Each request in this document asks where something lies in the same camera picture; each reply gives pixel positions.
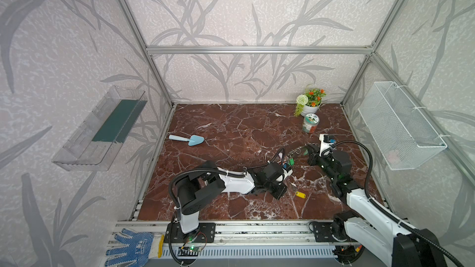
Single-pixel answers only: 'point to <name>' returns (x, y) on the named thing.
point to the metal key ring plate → (298, 150)
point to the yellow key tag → (300, 194)
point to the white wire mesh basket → (404, 136)
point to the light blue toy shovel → (192, 140)
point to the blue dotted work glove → (141, 246)
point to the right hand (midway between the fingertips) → (308, 139)
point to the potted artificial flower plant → (310, 102)
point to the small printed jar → (310, 123)
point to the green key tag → (291, 161)
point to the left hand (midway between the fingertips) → (288, 187)
